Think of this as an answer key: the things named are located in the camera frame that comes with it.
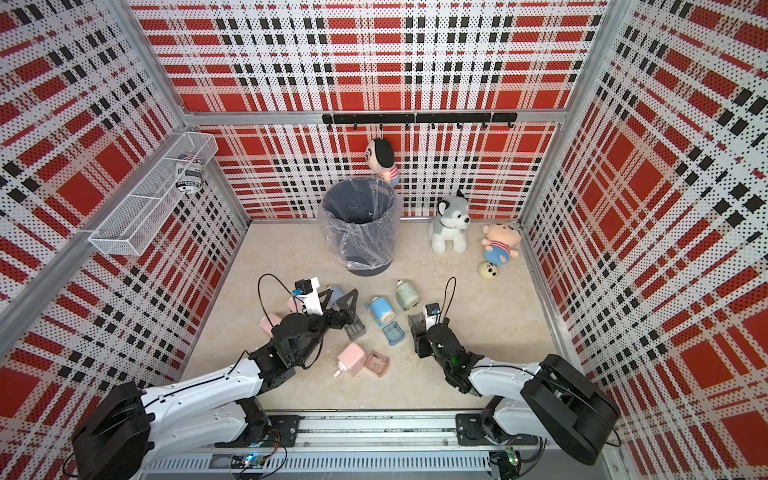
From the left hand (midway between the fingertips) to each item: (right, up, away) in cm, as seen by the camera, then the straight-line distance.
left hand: (350, 290), depth 79 cm
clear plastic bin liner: (0, +21, +23) cm, 32 cm away
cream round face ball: (+43, +4, +23) cm, 49 cm away
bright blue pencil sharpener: (+8, -8, +10) cm, 15 cm away
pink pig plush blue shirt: (+49, +13, +26) cm, 57 cm away
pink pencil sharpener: (0, -19, +1) cm, 19 cm away
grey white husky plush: (+30, +19, +22) cm, 42 cm away
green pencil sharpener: (+15, -3, +12) cm, 20 cm away
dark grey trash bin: (0, +21, +23) cm, 32 cm away
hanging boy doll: (+7, +40, +12) cm, 42 cm away
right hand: (+21, -12, +10) cm, 26 cm away
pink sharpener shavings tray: (+7, -22, +7) cm, 24 cm away
